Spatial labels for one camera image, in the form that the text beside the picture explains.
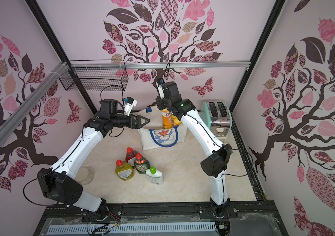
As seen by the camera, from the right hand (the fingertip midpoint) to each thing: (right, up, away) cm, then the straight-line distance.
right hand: (161, 94), depth 77 cm
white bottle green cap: (-3, -43, -4) cm, 43 cm away
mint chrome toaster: (+36, -11, +15) cm, 40 cm away
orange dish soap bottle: (+3, -13, +6) cm, 15 cm away
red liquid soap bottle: (-17, -34, +1) cm, 38 cm away
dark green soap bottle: (-11, -38, +1) cm, 40 cm away
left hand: (-9, -15, -2) cm, 18 cm away
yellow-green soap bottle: (-20, -41, -1) cm, 46 cm away
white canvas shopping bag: (-5, -24, +14) cm, 28 cm away
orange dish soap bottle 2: (+8, -14, +12) cm, 20 cm away
